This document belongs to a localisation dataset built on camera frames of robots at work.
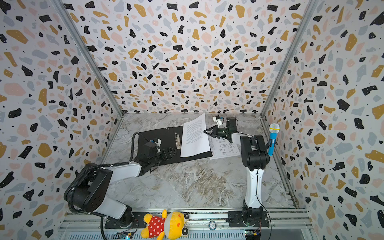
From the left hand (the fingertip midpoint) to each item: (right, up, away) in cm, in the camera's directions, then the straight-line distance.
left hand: (171, 150), depth 91 cm
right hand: (+19, +13, +5) cm, 24 cm away
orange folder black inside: (-5, +7, +17) cm, 19 cm away
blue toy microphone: (+56, +13, -13) cm, 59 cm away
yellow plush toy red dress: (+5, -29, -25) cm, 39 cm away
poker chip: (+24, -34, -18) cm, 45 cm away
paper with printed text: (+14, +6, +11) cm, 19 cm away
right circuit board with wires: (+43, -37, -20) cm, 60 cm away
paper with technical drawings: (+32, 0, +12) cm, 34 cm away
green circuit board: (-18, -37, -21) cm, 46 cm away
